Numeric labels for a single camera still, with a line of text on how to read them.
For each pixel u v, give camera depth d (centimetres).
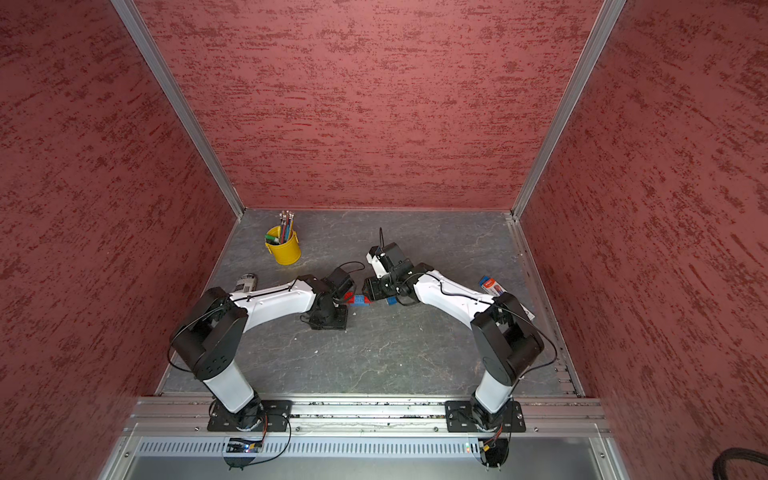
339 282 75
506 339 46
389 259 69
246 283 95
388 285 75
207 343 46
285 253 100
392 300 78
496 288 97
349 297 77
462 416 74
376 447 71
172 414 76
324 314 76
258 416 67
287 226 97
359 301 93
